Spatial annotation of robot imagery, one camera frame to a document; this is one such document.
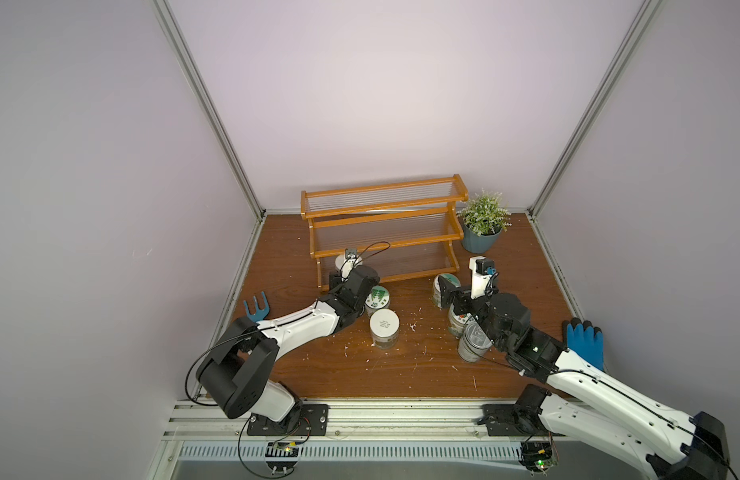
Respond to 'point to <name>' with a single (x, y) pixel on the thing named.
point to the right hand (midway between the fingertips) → (458, 271)
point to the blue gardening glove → (585, 340)
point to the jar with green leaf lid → (378, 299)
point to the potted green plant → (483, 216)
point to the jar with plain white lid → (384, 326)
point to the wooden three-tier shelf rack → (402, 228)
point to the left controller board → (282, 456)
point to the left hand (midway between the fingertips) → (356, 270)
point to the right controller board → (538, 456)
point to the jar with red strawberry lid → (456, 322)
